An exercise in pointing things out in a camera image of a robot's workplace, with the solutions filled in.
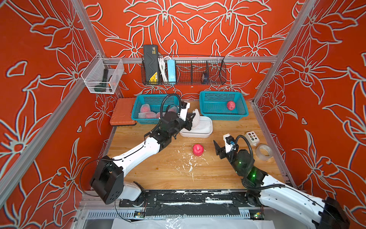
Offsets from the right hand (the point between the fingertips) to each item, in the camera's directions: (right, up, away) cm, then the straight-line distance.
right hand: (217, 138), depth 75 cm
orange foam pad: (-64, +12, +28) cm, 71 cm away
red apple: (+20, +20, +34) cm, 44 cm away
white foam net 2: (-4, +5, +22) cm, 23 cm away
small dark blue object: (-4, +38, +15) cm, 40 cm away
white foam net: (-12, +10, +1) cm, 15 cm away
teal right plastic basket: (+15, +20, +42) cm, 49 cm away
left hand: (-12, +14, -1) cm, 18 cm away
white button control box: (+29, -3, +19) cm, 34 cm away
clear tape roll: (+31, -14, +12) cm, 36 cm away
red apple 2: (-10, -9, +10) cm, 16 cm away
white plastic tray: (-4, +2, +23) cm, 23 cm away
